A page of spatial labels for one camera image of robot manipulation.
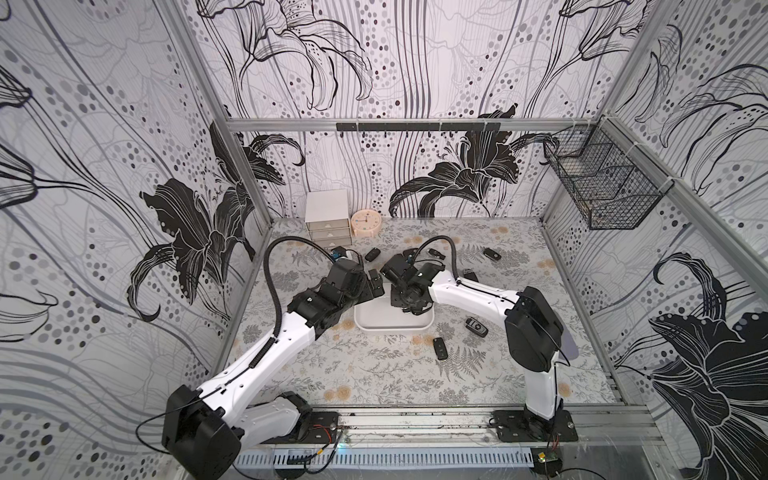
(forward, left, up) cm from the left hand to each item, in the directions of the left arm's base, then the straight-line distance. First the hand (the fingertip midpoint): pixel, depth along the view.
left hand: (371, 288), depth 79 cm
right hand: (+4, -9, -11) cm, 15 cm away
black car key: (+25, +1, -16) cm, 29 cm away
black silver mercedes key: (+25, -21, -16) cm, 37 cm away
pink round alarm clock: (+38, +6, -15) cm, 41 cm away
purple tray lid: (-8, -58, -15) cm, 60 cm away
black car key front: (-10, -20, -15) cm, 27 cm away
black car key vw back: (+25, -11, -16) cm, 32 cm away
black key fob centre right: (+16, -33, -16) cm, 40 cm away
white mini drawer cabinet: (+35, +19, -8) cm, 40 cm away
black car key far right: (+24, -41, -14) cm, 50 cm away
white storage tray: (0, -2, -15) cm, 15 cm away
